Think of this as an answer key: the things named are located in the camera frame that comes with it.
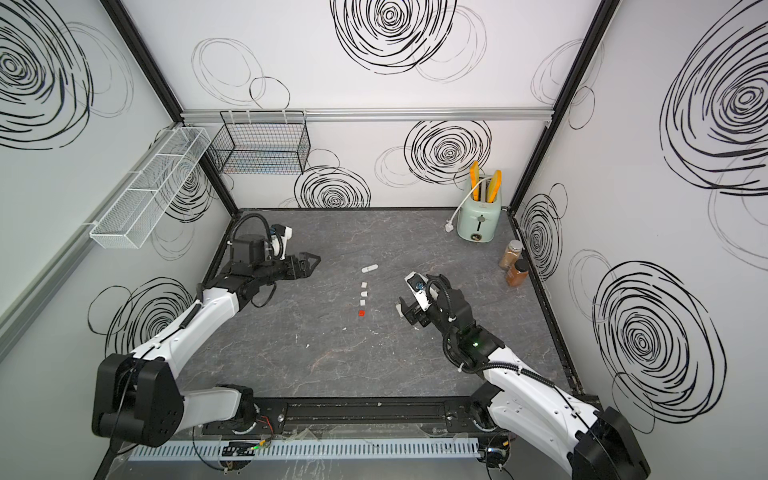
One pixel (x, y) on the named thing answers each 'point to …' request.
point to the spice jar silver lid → (511, 254)
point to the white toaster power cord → (449, 226)
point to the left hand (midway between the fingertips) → (307, 259)
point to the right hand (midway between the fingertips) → (417, 288)
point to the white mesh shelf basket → (132, 219)
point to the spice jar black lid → (517, 275)
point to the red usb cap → (362, 313)
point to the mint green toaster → (478, 220)
